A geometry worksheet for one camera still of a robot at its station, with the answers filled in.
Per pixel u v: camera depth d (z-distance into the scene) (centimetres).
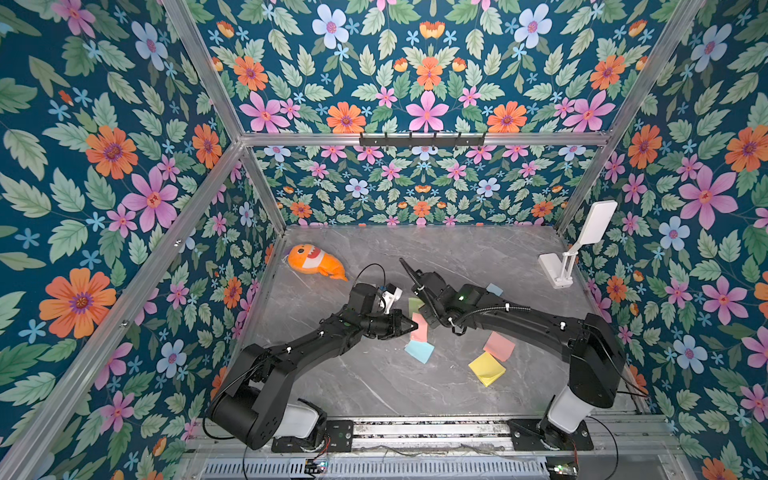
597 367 44
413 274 72
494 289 102
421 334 81
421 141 93
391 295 80
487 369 84
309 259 100
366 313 70
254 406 42
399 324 74
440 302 62
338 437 73
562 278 100
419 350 88
